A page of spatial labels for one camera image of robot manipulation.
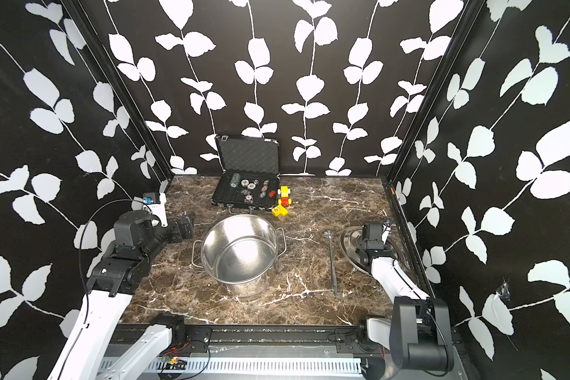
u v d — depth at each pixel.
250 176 1.16
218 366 0.70
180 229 0.61
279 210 1.05
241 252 0.94
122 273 0.45
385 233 0.76
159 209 0.59
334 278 0.86
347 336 0.74
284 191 1.09
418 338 0.41
